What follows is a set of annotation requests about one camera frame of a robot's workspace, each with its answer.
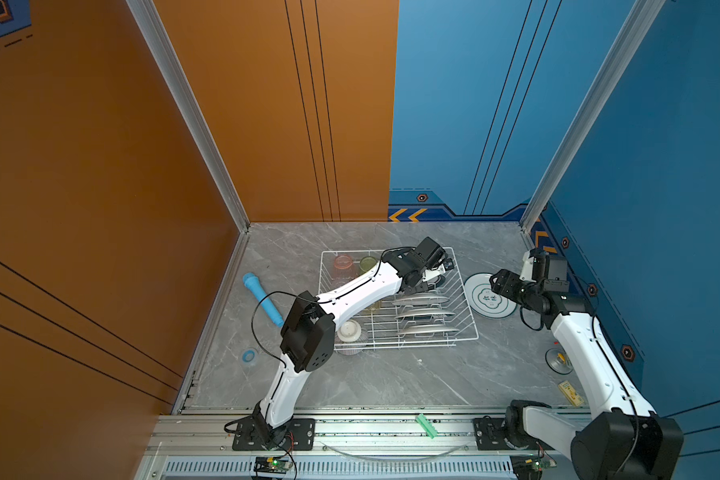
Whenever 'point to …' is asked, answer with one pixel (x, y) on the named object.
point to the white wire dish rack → (438, 315)
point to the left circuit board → (272, 465)
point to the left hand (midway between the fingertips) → (413, 269)
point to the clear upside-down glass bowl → (350, 331)
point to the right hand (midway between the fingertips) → (500, 282)
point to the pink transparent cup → (344, 268)
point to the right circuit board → (529, 467)
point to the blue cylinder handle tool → (252, 280)
